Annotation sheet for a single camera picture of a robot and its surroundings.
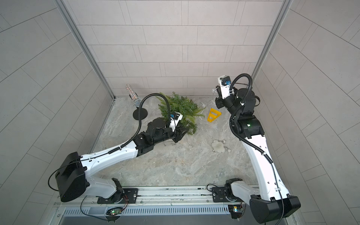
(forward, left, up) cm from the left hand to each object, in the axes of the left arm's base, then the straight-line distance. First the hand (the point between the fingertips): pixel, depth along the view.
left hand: (189, 127), depth 73 cm
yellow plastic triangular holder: (+25, -19, -20) cm, 37 cm away
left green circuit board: (-34, +34, -18) cm, 52 cm away
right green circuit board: (-34, -24, -22) cm, 47 cm away
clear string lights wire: (+12, -8, +6) cm, 16 cm away
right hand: (+10, -12, +21) cm, 26 cm away
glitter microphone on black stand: (+17, +31, +1) cm, 35 cm away
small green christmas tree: (+8, +1, +6) cm, 10 cm away
